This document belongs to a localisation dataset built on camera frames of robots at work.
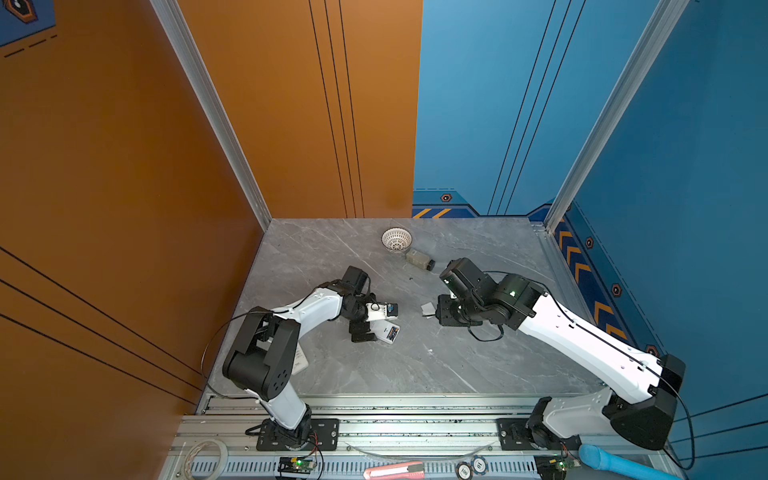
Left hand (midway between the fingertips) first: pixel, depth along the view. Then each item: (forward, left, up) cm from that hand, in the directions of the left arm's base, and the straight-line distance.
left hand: (372, 315), depth 93 cm
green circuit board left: (-38, +16, -4) cm, 41 cm away
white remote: (-14, +20, -2) cm, 24 cm away
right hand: (-10, -16, +19) cm, 27 cm away
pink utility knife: (-39, -11, -2) cm, 40 cm away
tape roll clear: (-37, +33, -3) cm, 50 cm away
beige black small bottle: (+22, -16, +1) cm, 27 cm away
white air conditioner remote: (-5, -4, 0) cm, 6 cm away
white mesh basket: (+32, -7, +1) cm, 32 cm away
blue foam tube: (-36, -53, +2) cm, 64 cm away
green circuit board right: (-37, -45, -3) cm, 59 cm away
